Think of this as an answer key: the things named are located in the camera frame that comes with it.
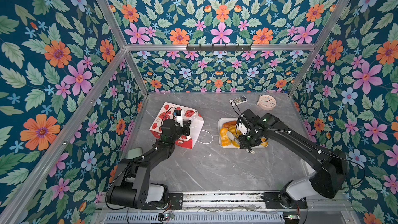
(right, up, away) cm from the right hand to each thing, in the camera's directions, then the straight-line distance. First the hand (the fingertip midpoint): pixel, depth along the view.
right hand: (241, 144), depth 78 cm
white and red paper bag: (-42, +16, +15) cm, 48 cm away
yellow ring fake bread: (+17, -3, +13) cm, 21 cm away
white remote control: (+5, +24, +36) cm, 44 cm away
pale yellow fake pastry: (-7, 0, +11) cm, 13 cm away
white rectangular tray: (-9, +10, +24) cm, 27 cm away
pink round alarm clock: (+25, +23, +33) cm, 48 cm away
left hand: (-26, +14, +7) cm, 30 cm away
